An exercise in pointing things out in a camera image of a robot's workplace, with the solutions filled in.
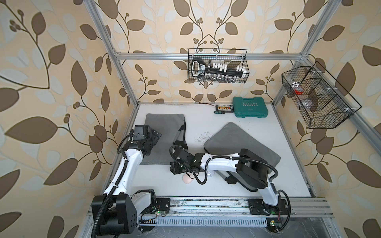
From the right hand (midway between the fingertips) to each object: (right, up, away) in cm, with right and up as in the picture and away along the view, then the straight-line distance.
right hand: (172, 169), depth 85 cm
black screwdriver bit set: (+37, +37, +31) cm, 61 cm away
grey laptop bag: (-3, +23, +17) cm, 29 cm away
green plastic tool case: (+55, +37, +27) cm, 72 cm away
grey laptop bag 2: (+36, +15, +12) cm, 41 cm away
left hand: (-10, +19, -1) cm, 21 cm away
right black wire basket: (+77, +38, -11) cm, 87 cm away
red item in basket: (+70, +45, -4) cm, 83 cm away
